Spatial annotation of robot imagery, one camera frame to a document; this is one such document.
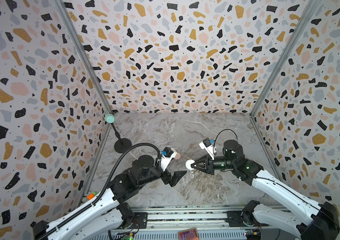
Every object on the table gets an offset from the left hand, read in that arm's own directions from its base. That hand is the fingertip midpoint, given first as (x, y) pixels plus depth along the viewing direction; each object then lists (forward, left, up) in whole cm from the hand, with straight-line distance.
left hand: (182, 163), depth 65 cm
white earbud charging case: (+1, -3, -3) cm, 4 cm away
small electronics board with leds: (-23, +25, -27) cm, 44 cm away
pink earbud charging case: (+18, +1, -26) cm, 31 cm away
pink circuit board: (-23, -4, -25) cm, 34 cm away
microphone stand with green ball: (+28, +39, -28) cm, 56 cm away
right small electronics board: (-24, -34, -28) cm, 50 cm away
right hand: (0, -5, -2) cm, 5 cm away
